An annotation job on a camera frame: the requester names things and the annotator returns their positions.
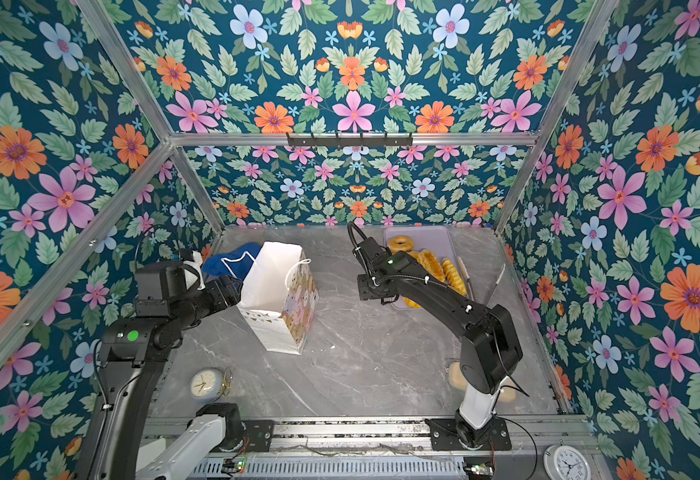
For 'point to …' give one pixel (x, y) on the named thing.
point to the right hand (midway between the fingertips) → (369, 287)
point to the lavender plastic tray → (438, 239)
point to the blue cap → (237, 261)
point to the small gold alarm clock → (208, 384)
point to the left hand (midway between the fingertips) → (233, 278)
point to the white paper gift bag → (280, 297)
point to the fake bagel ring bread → (400, 243)
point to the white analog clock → (564, 462)
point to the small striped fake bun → (412, 303)
